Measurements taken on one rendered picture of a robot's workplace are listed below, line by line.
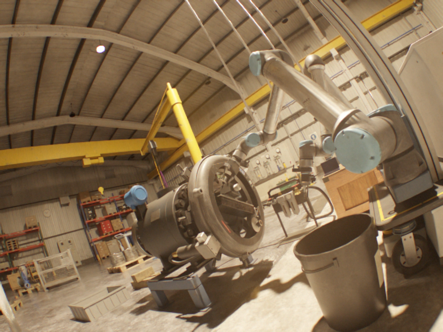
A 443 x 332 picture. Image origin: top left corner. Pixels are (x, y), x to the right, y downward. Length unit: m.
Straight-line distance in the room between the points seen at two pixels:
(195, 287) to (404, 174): 1.31
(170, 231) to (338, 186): 1.41
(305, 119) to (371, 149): 11.70
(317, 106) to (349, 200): 1.33
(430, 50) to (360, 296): 0.90
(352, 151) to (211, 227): 0.86
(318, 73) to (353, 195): 1.10
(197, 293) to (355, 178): 1.52
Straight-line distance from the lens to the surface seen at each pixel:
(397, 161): 0.84
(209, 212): 1.22
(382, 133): 0.72
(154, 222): 1.70
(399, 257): 1.01
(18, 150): 12.88
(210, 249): 1.18
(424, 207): 0.85
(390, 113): 0.84
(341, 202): 1.98
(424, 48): 0.98
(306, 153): 1.34
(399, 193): 0.83
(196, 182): 1.28
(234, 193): 1.33
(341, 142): 0.70
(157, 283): 1.77
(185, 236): 1.53
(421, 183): 0.85
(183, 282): 1.53
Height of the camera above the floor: 0.63
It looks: 9 degrees up
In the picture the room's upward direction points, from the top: 23 degrees counter-clockwise
